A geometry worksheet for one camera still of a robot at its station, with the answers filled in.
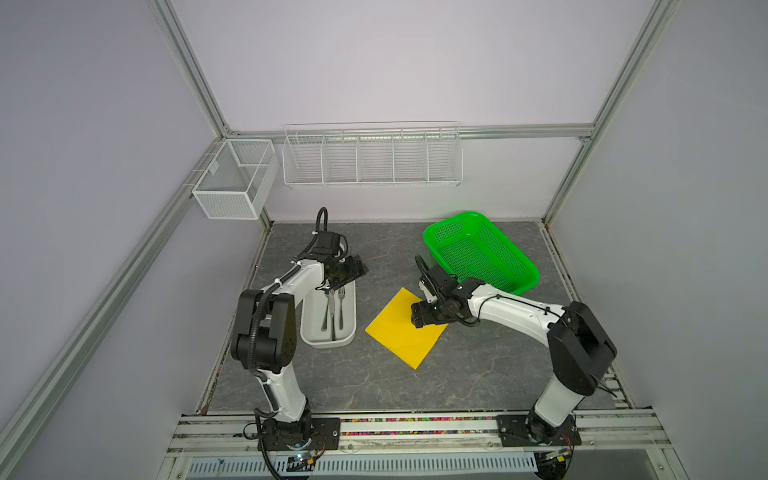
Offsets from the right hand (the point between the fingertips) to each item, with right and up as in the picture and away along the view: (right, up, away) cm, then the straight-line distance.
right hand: (423, 320), depth 88 cm
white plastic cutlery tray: (-35, -1, +6) cm, 35 cm away
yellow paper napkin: (-9, -4, +5) cm, 11 cm away
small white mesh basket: (-62, +45, +13) cm, 77 cm away
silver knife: (-30, +4, +11) cm, 32 cm away
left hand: (-19, +13, +7) cm, 24 cm away
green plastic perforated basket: (+20, +22, +25) cm, 39 cm away
